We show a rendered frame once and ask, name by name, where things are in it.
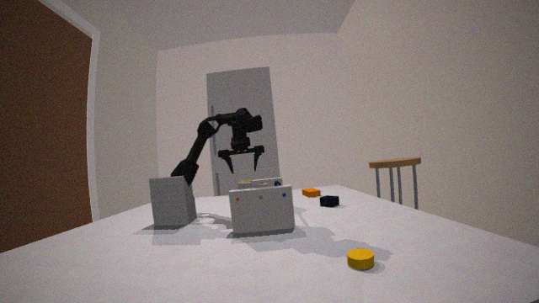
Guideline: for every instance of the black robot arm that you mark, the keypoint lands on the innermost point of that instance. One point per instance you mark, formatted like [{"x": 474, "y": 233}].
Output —
[{"x": 242, "y": 121}]

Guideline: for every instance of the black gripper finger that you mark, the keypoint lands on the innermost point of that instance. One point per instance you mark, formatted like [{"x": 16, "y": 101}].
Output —
[
  {"x": 256, "y": 157},
  {"x": 229, "y": 162}
]

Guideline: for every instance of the yellow short cylinder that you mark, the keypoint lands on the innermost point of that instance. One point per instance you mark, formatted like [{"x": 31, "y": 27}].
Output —
[{"x": 360, "y": 258}]

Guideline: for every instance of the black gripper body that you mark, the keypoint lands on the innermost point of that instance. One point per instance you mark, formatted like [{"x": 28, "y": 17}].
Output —
[{"x": 227, "y": 153}]

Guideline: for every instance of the orange rectangular block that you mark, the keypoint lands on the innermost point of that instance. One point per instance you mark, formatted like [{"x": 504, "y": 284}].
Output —
[{"x": 311, "y": 192}]

